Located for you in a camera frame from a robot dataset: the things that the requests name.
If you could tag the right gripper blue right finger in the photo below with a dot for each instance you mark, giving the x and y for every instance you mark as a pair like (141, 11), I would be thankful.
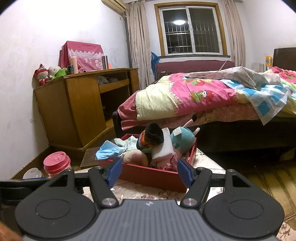
(186, 172)

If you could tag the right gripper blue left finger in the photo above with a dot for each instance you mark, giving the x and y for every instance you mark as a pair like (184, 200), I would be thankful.
(113, 171)

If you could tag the cream teddy bear pink dress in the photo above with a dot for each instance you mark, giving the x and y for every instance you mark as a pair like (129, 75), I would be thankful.
(135, 157)

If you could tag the white sponge block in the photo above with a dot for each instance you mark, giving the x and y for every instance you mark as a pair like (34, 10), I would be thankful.
(163, 151)

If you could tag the light blue towel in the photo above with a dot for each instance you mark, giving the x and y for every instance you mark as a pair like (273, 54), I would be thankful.
(129, 144)

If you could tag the colourful striped plush toy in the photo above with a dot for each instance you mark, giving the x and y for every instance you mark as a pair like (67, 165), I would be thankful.
(150, 137)

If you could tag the blue face mask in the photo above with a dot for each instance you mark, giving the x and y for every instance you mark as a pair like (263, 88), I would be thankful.
(109, 150)

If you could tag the dark wooden board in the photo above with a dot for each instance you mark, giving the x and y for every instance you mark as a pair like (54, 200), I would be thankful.
(89, 160)

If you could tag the pink pig plush toy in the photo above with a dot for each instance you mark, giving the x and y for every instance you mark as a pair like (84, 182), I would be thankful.
(182, 139)

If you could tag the red lidded plastic cup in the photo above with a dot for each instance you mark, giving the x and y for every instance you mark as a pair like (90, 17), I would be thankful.
(56, 163)

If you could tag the wooden cabinet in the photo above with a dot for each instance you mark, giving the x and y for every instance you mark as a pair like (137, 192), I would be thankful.
(76, 110)

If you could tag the blue patchwork sheet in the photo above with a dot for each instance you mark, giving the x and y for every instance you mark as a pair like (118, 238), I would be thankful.
(269, 100)

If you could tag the steel thermos bottle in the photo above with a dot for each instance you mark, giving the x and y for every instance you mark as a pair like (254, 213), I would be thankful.
(104, 60)

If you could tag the white and green plush toy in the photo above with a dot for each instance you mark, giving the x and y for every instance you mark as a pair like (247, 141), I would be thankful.
(56, 72)

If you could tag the pink cloth covered box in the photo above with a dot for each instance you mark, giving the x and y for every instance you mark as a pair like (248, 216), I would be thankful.
(88, 55)

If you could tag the pink bottle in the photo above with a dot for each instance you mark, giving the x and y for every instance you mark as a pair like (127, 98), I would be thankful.
(73, 61)

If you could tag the red santa plush doll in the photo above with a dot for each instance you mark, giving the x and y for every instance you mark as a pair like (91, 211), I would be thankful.
(41, 75)

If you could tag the beige left curtain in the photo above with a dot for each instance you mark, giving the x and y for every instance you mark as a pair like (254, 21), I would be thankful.
(139, 42)

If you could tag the beige curtain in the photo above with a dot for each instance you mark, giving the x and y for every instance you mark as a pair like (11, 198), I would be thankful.
(139, 42)
(235, 32)

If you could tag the yellow toy on nightstand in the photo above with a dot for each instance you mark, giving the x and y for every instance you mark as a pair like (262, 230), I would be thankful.
(268, 62)

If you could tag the barred window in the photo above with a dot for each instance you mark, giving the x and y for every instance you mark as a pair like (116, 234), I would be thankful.
(190, 28)

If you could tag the dark wooden headboard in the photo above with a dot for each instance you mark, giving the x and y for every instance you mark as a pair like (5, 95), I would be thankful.
(285, 58)

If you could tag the beige right curtain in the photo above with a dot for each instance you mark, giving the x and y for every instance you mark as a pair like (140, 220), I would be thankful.
(235, 32)

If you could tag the wall air conditioner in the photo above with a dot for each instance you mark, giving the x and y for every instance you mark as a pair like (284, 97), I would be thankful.
(117, 5)

